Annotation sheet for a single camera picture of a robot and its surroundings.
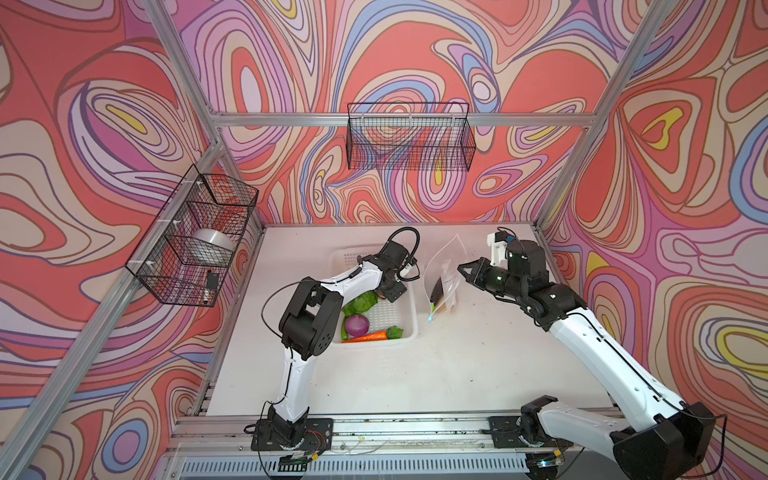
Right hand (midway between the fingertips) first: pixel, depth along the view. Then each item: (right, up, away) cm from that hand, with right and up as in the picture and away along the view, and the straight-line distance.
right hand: (459, 274), depth 75 cm
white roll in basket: (-62, +9, -3) cm, 62 cm away
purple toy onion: (-27, -16, +12) cm, 34 cm away
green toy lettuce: (-27, -12, +18) cm, 35 cm away
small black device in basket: (-62, -1, -1) cm, 62 cm away
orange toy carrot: (-21, -19, +11) cm, 30 cm away
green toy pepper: (-17, -18, +11) cm, 27 cm away
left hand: (-16, -4, +24) cm, 29 cm away
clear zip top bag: (-3, -1, +9) cm, 9 cm away
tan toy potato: (-2, -10, +9) cm, 14 cm away
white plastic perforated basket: (-14, -13, +18) cm, 26 cm away
